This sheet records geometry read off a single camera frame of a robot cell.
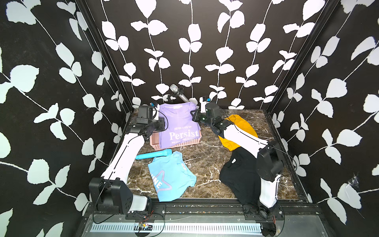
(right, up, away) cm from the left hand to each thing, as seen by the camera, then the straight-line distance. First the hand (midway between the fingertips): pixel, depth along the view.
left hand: (163, 118), depth 81 cm
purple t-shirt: (+9, -5, +8) cm, 13 cm away
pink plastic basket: (-8, -14, +15) cm, 22 cm away
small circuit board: (-6, -54, -10) cm, 55 cm away
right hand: (+14, +5, +3) cm, 16 cm away
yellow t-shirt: (+53, -4, +30) cm, 61 cm away
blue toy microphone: (-4, -22, +11) cm, 25 cm away
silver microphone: (+4, +21, +16) cm, 27 cm away
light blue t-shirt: (+4, -34, +3) cm, 35 cm away
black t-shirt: (+46, -34, +6) cm, 57 cm away
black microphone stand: (0, +13, +26) cm, 29 cm away
